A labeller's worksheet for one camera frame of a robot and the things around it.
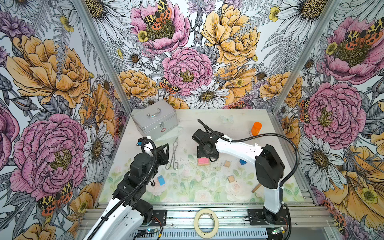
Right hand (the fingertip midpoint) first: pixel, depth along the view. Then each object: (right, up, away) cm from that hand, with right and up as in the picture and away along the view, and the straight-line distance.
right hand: (207, 158), depth 88 cm
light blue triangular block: (-26, -12, -2) cm, 29 cm away
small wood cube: (+13, -4, +5) cm, 14 cm away
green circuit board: (-30, -32, -15) cm, 46 cm away
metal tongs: (-19, -5, +5) cm, 20 cm away
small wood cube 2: (+14, -11, -1) cm, 18 cm away
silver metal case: (-32, +23, +9) cm, 40 cm away
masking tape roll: (-4, -29, -20) cm, 36 cm away
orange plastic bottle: (+33, +17, +13) cm, 40 cm away
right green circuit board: (+33, -30, -16) cm, 47 cm away
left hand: (-20, +7, -15) cm, 26 cm away
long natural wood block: (-1, -5, +6) cm, 8 cm away
